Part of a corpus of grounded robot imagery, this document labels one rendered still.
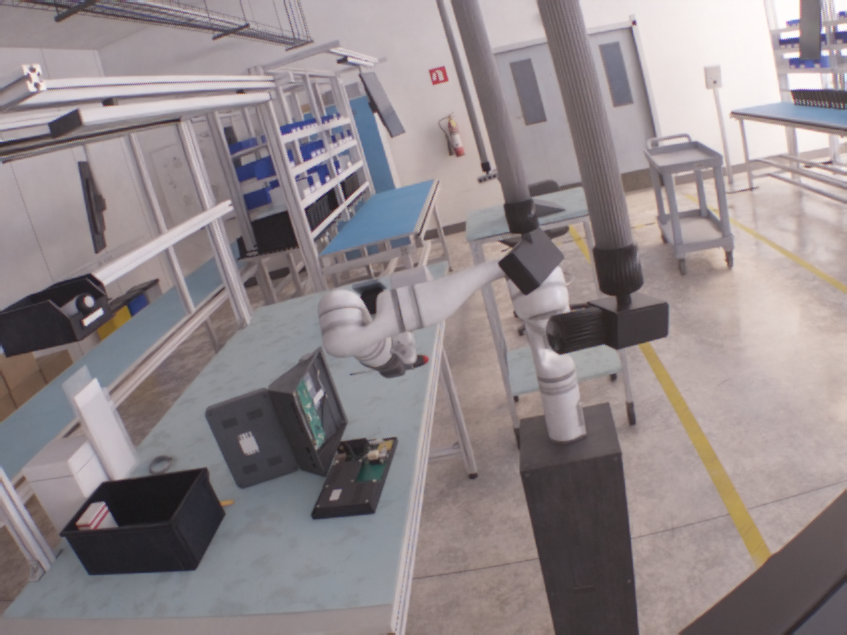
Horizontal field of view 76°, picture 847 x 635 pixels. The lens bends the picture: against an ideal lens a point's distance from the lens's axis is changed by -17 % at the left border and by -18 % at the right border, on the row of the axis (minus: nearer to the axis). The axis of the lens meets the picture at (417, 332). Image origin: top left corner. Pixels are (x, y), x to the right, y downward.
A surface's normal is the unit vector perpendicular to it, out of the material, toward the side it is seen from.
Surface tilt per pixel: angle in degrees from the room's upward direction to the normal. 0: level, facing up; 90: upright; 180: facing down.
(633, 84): 90
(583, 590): 90
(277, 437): 90
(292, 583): 0
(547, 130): 90
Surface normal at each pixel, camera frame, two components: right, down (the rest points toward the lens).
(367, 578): -0.26, -0.90
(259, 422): 0.22, 0.29
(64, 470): -0.08, 0.37
